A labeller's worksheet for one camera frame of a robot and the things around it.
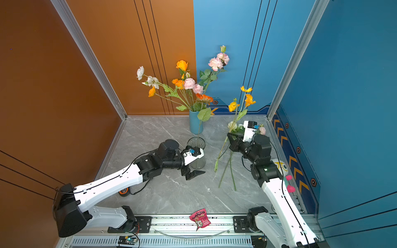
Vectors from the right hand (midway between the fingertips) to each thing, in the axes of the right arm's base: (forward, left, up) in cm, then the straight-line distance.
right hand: (226, 134), depth 72 cm
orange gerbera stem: (+12, +10, +3) cm, 16 cm away
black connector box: (-38, -14, -32) cm, 52 cm away
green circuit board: (-38, +47, -30) cm, 67 cm away
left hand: (-10, +12, -7) cm, 16 cm away
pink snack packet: (-29, +13, -28) cm, 43 cm away
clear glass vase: (+3, +13, -10) cm, 17 cm away
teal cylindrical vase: (+25, +16, -21) cm, 37 cm away
